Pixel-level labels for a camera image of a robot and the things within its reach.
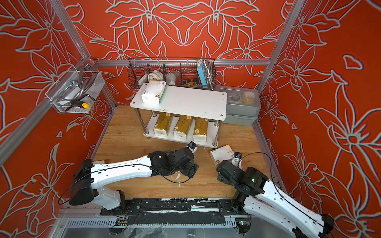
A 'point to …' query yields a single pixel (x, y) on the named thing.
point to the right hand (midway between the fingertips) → (224, 176)
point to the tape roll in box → (248, 97)
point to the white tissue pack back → (220, 154)
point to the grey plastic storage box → (243, 105)
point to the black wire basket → (187, 72)
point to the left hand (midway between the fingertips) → (192, 162)
